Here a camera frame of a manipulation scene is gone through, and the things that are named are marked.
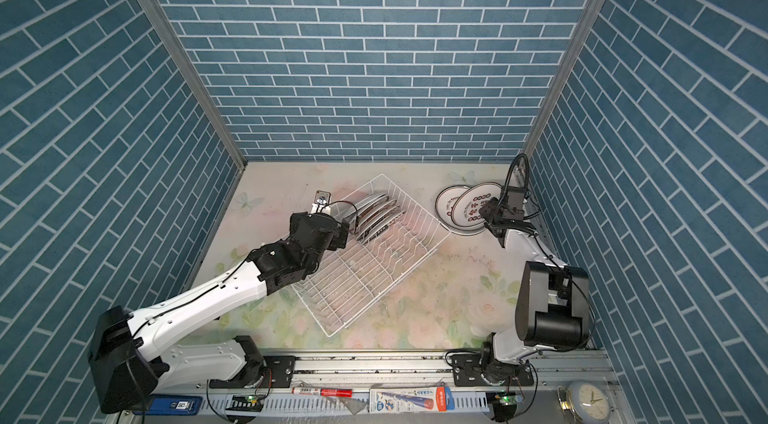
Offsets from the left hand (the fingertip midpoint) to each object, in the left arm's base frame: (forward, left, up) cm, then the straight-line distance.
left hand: (330, 218), depth 79 cm
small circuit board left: (-38, +20, -25) cm, 49 cm away
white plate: (+14, -42, -16) cm, 47 cm away
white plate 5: (+5, -10, -6) cm, 12 cm away
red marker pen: (-36, -5, -21) cm, 42 cm away
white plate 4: (+3, -12, -6) cm, 14 cm away
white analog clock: (-40, -61, -16) cm, 75 cm away
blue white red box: (-38, -27, -19) cm, 51 cm away
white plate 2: (+17, -35, -18) cm, 43 cm away
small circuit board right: (-39, -45, -21) cm, 63 cm away
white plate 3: (+2, -13, -7) cm, 15 cm away
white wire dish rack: (+5, -15, -18) cm, 24 cm away
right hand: (+11, -47, -8) cm, 49 cm away
